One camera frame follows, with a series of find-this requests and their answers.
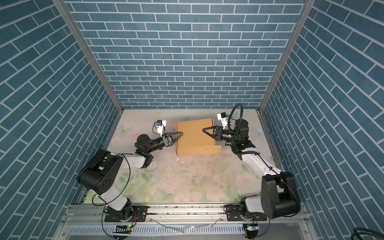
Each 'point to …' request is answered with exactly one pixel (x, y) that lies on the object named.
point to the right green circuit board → (251, 228)
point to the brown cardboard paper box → (194, 141)
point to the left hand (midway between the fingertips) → (181, 137)
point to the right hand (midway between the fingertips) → (203, 130)
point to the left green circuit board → (124, 229)
